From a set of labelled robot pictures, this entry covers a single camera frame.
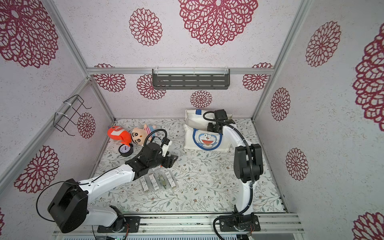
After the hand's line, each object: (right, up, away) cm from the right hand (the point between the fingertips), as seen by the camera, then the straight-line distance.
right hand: (209, 127), depth 97 cm
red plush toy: (-62, -4, +3) cm, 63 cm away
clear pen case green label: (-28, -32, -10) cm, 44 cm away
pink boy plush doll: (-47, -6, +2) cm, 47 cm away
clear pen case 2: (-23, -33, -12) cm, 42 cm away
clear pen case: (-39, -33, -12) cm, 52 cm away
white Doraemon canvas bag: (-9, -6, -6) cm, 12 cm away
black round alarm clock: (-55, -16, +1) cm, 57 cm away
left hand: (-22, -16, -13) cm, 31 cm away
